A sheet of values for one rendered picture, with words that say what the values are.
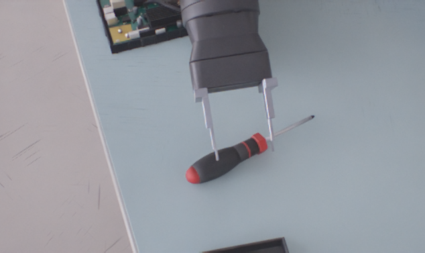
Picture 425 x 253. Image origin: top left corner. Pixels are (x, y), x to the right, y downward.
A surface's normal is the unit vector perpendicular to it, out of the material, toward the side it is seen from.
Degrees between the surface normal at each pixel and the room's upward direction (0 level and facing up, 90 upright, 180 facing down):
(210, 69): 45
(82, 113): 0
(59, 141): 0
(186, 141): 0
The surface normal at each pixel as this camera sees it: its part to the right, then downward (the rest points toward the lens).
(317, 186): -0.07, -0.72
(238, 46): 0.04, -0.09
